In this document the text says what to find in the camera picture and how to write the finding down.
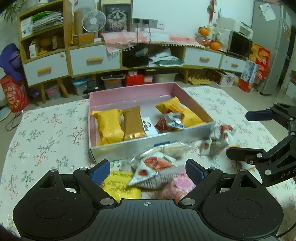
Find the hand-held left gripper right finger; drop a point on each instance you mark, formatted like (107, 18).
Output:
(195, 172)

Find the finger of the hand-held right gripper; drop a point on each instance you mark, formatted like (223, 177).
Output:
(259, 115)
(242, 155)

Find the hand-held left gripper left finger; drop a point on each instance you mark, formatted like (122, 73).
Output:
(101, 172)

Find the pink clear snack packet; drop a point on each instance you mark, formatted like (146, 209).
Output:
(178, 185)

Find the shiny yellow snack packet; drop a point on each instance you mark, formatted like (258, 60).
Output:
(120, 185)

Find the white nut print snack packet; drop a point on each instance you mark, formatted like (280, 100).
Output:
(215, 143)

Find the white rice cracker packet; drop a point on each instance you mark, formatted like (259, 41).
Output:
(175, 147)

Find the white date print snack packet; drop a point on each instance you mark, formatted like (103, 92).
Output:
(152, 166)

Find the plain yellow snack packet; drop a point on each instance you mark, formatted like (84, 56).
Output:
(108, 127)

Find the small silver snack packet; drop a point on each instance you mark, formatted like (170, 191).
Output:
(175, 121)

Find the red white candy packet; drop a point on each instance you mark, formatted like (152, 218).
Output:
(160, 125)

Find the gold foil snack packet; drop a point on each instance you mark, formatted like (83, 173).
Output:
(134, 122)

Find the large yellow snack packet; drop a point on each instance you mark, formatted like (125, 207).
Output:
(187, 109)

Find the white packet black writing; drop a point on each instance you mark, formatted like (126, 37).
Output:
(148, 126)

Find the pink cardboard box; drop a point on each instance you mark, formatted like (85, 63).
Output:
(138, 97)

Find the red carton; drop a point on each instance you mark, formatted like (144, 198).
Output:
(246, 85)

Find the blue white carton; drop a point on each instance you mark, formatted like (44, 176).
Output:
(249, 70)

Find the white printed cardboard box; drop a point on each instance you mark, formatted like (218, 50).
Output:
(226, 78)

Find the orange snack cartons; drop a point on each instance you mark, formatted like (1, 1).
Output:
(260, 60)

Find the floral tablecloth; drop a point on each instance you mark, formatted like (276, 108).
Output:
(46, 139)

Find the yellow egg tray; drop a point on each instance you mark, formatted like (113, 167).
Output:
(198, 80)

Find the silver refrigerator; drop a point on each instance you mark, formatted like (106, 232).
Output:
(270, 46)

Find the white microwave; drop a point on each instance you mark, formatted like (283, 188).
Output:
(239, 44)

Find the orange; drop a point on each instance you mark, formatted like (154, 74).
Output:
(215, 45)
(203, 30)

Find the blue lid storage bin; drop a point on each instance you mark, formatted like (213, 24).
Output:
(81, 87)

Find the small plastic storage box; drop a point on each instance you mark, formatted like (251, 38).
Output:
(53, 94)

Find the bag of small oranges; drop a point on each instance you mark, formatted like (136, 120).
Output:
(203, 41)

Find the white printer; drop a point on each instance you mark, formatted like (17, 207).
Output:
(233, 25)

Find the low wooden cabinet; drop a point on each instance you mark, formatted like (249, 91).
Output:
(180, 58)

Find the clear plastic container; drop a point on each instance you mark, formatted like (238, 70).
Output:
(165, 78)

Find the red box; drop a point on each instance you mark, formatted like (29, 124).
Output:
(138, 80)

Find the folded clothes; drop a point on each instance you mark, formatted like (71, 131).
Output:
(165, 58)

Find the red hanging ornament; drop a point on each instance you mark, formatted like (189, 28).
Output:
(211, 10)

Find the red printed bag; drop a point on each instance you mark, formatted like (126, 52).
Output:
(13, 95)

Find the black bag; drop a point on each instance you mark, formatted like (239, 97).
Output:
(135, 58)

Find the pink patterned cloth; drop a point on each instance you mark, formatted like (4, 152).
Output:
(161, 37)

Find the brown cardboard box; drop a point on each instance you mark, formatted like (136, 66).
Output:
(83, 39)

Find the small white box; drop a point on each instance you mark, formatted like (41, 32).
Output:
(32, 51)

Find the purple plush toy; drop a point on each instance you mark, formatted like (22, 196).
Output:
(11, 62)

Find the wooden shelf cabinet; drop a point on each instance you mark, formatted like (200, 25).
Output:
(67, 30)

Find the white desk fan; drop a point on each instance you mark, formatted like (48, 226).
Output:
(93, 20)

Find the framed cat picture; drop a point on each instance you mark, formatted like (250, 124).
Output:
(118, 18)

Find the stack of papers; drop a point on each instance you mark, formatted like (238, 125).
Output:
(47, 22)

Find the green plant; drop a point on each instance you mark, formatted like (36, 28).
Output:
(11, 8)

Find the white wall switch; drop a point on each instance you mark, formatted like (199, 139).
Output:
(161, 25)

